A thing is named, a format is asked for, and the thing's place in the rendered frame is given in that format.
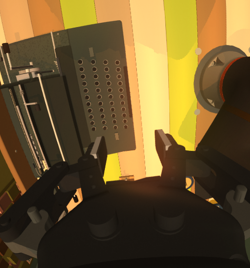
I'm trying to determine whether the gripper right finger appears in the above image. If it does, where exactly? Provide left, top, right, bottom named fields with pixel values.
left=154, top=129, right=250, bottom=210

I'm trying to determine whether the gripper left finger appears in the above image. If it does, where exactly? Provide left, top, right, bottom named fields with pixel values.
left=0, top=136, right=109, bottom=239

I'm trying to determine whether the white bail rod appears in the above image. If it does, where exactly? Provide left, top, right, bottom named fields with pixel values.
left=36, top=72, right=66, bottom=162

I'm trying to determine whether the dark typewriter carriage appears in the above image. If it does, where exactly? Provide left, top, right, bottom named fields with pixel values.
left=22, top=75, right=86, bottom=168

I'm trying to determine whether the small white lever dark tip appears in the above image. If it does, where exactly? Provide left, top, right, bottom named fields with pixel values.
left=24, top=102, right=42, bottom=111

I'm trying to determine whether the white end block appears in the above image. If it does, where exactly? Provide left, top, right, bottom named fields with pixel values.
left=15, top=67, right=42, bottom=82

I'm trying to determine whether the short dark lever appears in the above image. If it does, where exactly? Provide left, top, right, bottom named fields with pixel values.
left=11, top=62, right=34, bottom=70

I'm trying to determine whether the green typewriter body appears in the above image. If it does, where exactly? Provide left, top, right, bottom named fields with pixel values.
left=0, top=20, right=137, bottom=179

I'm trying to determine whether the white lever with dark knob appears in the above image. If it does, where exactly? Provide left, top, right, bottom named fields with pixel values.
left=0, top=42, right=14, bottom=71

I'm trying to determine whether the yellow and blue object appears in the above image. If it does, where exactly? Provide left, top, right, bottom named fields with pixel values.
left=208, top=197, right=224, bottom=210

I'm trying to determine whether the dark space bar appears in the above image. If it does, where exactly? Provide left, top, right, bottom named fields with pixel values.
left=123, top=66, right=133, bottom=118

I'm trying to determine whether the long dark flat bar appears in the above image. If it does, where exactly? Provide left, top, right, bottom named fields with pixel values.
left=0, top=82, right=36, bottom=91

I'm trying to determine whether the thin white rod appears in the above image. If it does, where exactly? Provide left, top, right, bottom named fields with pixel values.
left=50, top=31, right=60, bottom=74

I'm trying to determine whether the blue ring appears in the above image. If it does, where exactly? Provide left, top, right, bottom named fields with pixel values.
left=185, top=176, right=195, bottom=190

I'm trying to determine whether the white notched carriage rail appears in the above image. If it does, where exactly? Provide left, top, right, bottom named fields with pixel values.
left=8, top=88, right=49, bottom=171

